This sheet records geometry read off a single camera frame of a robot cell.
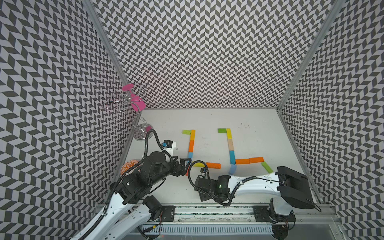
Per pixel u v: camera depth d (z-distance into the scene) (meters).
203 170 0.72
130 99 0.86
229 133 1.05
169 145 0.58
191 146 0.96
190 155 0.94
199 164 0.72
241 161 0.88
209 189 0.58
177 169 0.57
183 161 0.59
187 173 0.61
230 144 0.99
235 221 0.73
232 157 0.92
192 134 1.04
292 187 0.45
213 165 0.88
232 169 0.87
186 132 1.04
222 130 1.05
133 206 0.46
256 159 0.91
